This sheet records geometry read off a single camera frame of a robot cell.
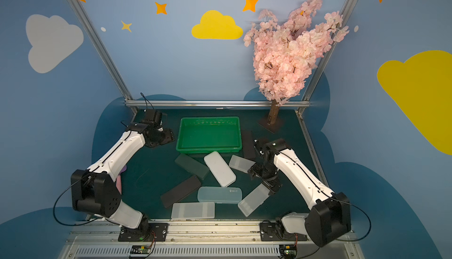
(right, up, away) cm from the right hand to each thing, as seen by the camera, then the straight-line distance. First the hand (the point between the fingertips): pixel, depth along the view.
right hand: (259, 182), depth 77 cm
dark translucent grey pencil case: (-33, +3, +17) cm, 37 cm away
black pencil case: (-1, +13, +32) cm, 35 cm away
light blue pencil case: (-16, -9, +8) cm, 20 cm away
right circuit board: (+12, -28, -4) cm, 31 cm away
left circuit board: (-50, -26, -5) cm, 57 cm away
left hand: (-44, +19, +11) cm, 50 cm away
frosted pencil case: (-1, -10, +6) cm, 12 cm away
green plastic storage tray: (-31, +20, +34) cm, 50 cm away
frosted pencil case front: (-31, -14, +3) cm, 34 cm away
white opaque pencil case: (-18, +2, +16) cm, 25 cm away
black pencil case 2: (-38, -7, +9) cm, 39 cm away
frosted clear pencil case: (-7, +4, +20) cm, 22 cm away
